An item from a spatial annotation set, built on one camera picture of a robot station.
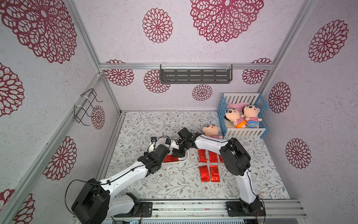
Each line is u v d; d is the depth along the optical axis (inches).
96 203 15.7
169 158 35.7
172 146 32.7
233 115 39.5
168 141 32.6
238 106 43.0
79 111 28.7
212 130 38.6
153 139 28.7
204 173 34.0
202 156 36.2
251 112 39.2
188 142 29.3
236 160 21.3
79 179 17.0
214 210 29.9
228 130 38.3
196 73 37.2
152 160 25.2
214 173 33.6
